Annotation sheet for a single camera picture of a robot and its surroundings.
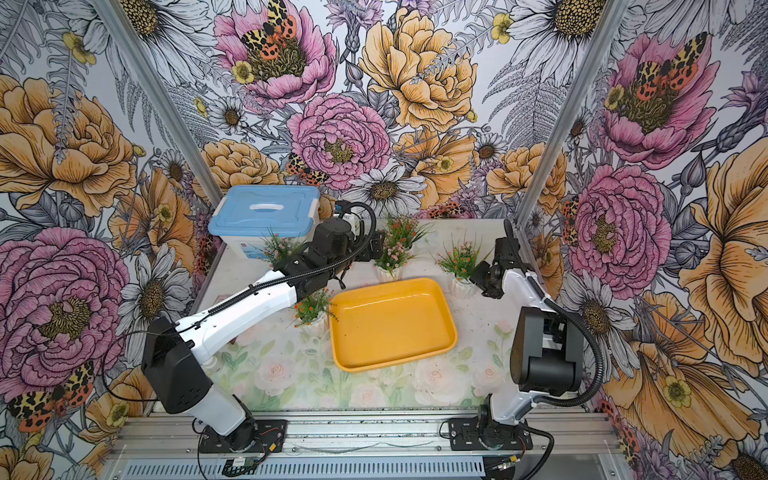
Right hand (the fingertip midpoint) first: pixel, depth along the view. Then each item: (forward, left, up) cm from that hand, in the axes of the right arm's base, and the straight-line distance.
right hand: (476, 284), depth 93 cm
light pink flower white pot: (+4, +26, +6) cm, 27 cm away
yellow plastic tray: (-8, +27, -8) cm, 29 cm away
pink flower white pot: (+12, +62, +6) cm, 64 cm away
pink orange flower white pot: (+4, +5, +5) cm, 8 cm away
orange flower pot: (-10, +48, +3) cm, 49 cm away
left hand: (+2, +32, +19) cm, 37 cm away
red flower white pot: (+18, +21, +6) cm, 28 cm away
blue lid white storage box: (+23, +75, +11) cm, 79 cm away
